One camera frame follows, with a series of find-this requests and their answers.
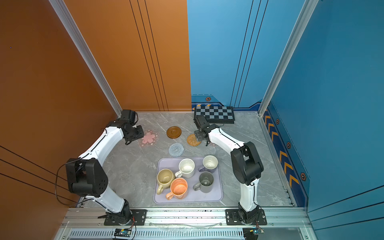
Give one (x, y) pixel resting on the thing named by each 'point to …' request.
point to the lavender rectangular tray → (193, 196)
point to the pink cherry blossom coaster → (149, 138)
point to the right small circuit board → (250, 233)
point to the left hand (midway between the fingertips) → (141, 133)
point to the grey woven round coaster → (176, 149)
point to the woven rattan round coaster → (192, 140)
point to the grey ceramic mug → (205, 183)
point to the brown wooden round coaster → (173, 132)
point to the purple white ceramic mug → (210, 163)
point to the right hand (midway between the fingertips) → (203, 133)
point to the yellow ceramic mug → (165, 177)
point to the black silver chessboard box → (216, 114)
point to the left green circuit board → (123, 232)
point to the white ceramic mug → (186, 167)
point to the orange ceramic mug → (178, 189)
